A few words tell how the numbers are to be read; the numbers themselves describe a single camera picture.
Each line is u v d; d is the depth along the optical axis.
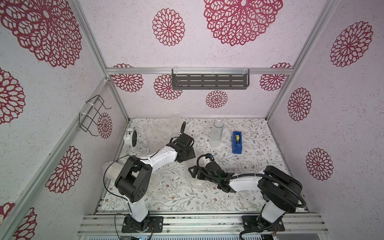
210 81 1.00
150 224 0.73
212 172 0.68
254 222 0.73
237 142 1.00
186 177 0.84
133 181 0.47
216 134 0.98
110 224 0.75
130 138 0.95
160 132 1.13
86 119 0.73
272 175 0.51
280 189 0.45
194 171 0.79
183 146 0.71
